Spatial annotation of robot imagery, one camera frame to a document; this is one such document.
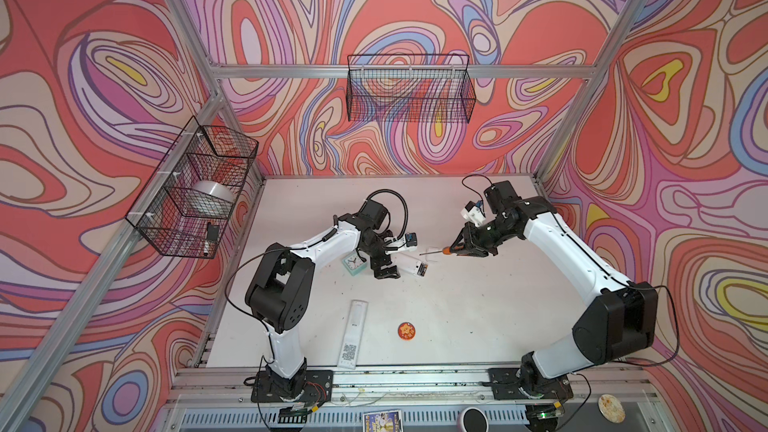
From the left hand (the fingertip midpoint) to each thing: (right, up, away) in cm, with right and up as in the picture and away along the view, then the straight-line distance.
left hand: (397, 256), depth 91 cm
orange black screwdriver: (+13, +3, -11) cm, 17 cm away
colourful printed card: (-4, -34, -23) cm, 41 cm away
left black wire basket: (-53, +15, -18) cm, 58 cm away
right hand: (+16, +2, -12) cm, 20 cm away
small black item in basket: (-47, +9, -17) cm, 51 cm away
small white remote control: (+5, -3, +3) cm, 6 cm away
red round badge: (+2, -20, -8) cm, 21 cm away
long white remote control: (-13, -20, -9) cm, 25 cm away
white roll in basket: (-45, +17, -20) cm, 53 cm away
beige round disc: (+50, -33, -20) cm, 63 cm away
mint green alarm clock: (-14, -3, +3) cm, 14 cm away
